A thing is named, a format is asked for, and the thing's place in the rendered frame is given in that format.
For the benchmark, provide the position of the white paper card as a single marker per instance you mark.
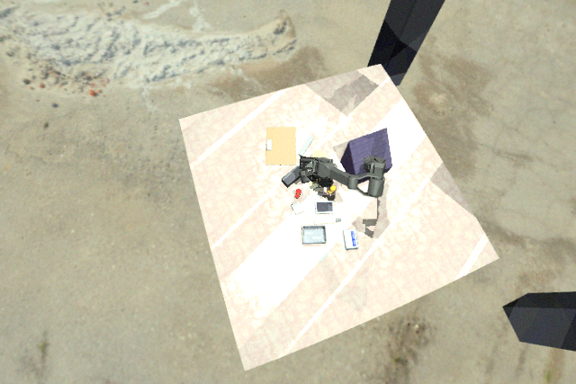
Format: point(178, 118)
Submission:
point(312, 186)

